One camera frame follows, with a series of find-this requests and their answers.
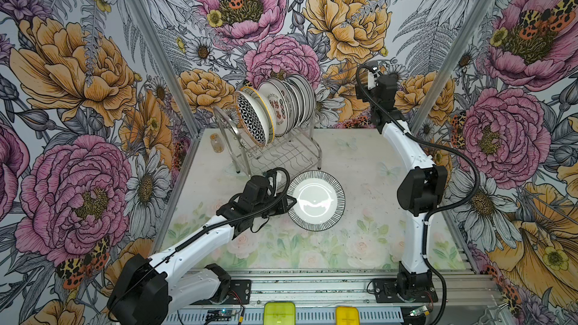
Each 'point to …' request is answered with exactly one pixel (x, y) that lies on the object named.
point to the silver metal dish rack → (287, 153)
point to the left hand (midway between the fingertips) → (294, 207)
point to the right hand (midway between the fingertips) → (373, 81)
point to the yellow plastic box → (347, 315)
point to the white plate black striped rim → (320, 201)
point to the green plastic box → (279, 313)
